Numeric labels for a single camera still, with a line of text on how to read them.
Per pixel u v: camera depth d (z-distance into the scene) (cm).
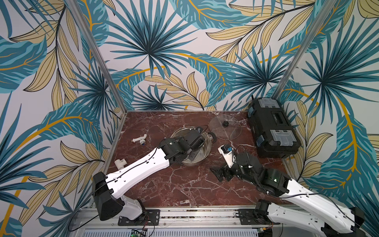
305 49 83
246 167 49
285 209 59
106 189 39
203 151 97
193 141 52
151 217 74
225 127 109
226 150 58
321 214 43
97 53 84
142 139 100
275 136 84
